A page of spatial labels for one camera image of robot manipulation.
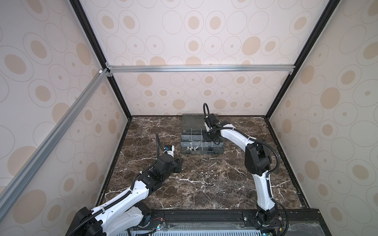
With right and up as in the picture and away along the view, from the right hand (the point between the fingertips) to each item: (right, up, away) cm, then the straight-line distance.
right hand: (212, 136), depth 100 cm
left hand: (-18, -11, -20) cm, 29 cm away
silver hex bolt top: (0, -14, -3) cm, 14 cm away
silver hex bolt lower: (-1, -17, -8) cm, 19 cm away
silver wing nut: (-12, -8, 0) cm, 15 cm away
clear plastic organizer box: (-14, -4, +2) cm, 15 cm away
